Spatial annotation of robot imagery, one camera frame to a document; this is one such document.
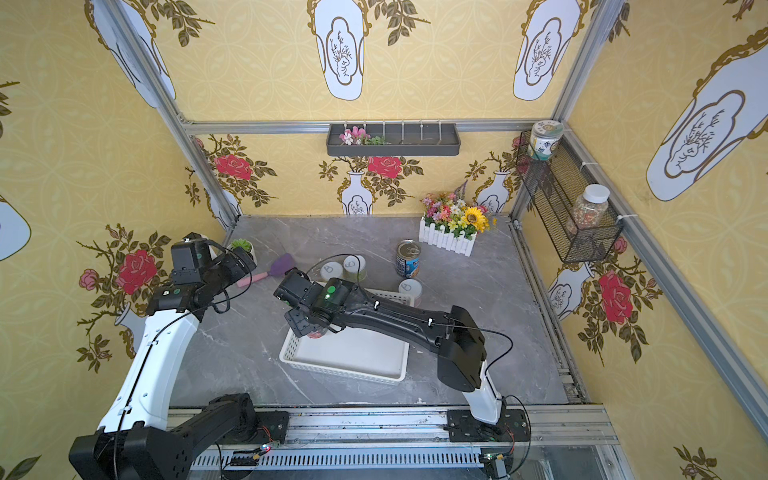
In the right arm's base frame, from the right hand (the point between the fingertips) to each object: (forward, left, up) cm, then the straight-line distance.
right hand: (313, 302), depth 79 cm
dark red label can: (-6, 0, -8) cm, 10 cm away
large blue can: (+20, -25, -6) cm, 33 cm away
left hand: (+6, +23, +8) cm, 25 cm away
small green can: (+19, -7, -12) cm, 24 cm away
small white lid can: (+12, -26, -11) cm, 31 cm away
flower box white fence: (+32, -38, -2) cm, 50 cm away
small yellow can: (+18, 0, -10) cm, 20 cm away
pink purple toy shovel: (+24, +21, -17) cm, 36 cm away
